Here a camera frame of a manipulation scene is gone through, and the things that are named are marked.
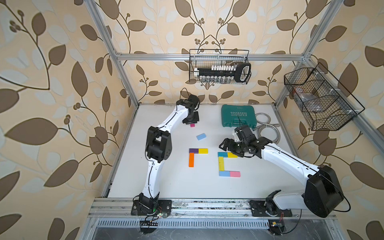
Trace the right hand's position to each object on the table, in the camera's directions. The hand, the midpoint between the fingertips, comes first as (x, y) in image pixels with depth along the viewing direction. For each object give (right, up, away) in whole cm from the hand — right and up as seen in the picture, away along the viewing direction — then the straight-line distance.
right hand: (224, 148), depth 84 cm
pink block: (+6, -15, 0) cm, 16 cm away
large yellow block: (-12, -4, +11) cm, 17 cm away
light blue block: (+1, -15, +2) cm, 15 cm away
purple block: (-18, -3, +10) cm, 21 cm away
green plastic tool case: (+14, +19, +24) cm, 34 cm away
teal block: (+1, -5, +8) cm, 10 cm away
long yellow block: (-1, -11, +5) cm, 12 cm away
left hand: (-19, +17, +12) cm, 28 cm away
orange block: (-19, -9, +7) cm, 22 cm away
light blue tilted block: (-13, +5, +20) cm, 24 cm away
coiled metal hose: (+34, +9, +19) cm, 40 cm away
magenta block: (-19, +13, +11) cm, 26 cm away
